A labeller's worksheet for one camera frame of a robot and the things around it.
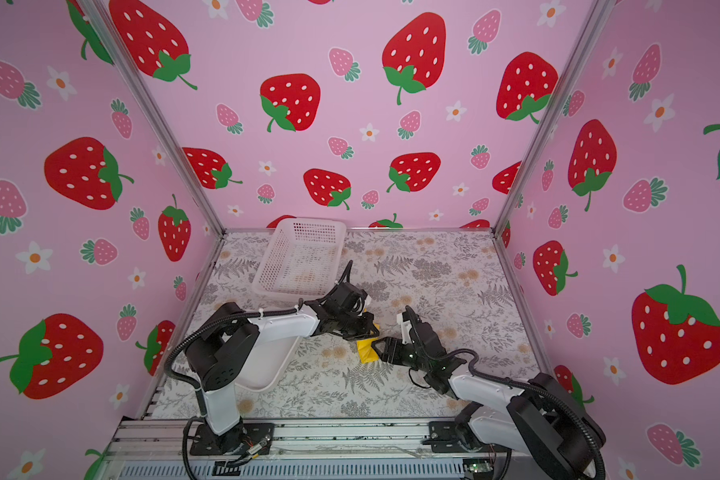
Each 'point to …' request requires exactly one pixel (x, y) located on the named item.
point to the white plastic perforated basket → (301, 260)
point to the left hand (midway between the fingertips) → (383, 334)
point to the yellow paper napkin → (365, 350)
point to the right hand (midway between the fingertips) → (375, 346)
